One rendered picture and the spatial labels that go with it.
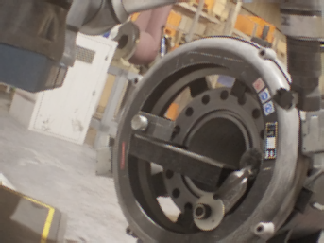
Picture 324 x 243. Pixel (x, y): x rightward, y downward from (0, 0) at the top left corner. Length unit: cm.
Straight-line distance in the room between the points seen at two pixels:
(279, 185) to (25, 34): 90
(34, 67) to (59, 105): 469
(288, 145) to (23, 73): 87
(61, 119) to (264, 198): 423
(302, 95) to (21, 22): 52
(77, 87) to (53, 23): 472
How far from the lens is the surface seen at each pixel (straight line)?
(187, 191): 179
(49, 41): 82
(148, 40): 602
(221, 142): 194
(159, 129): 168
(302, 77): 96
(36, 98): 537
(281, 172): 145
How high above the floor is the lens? 70
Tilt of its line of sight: 2 degrees down
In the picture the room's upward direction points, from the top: 19 degrees clockwise
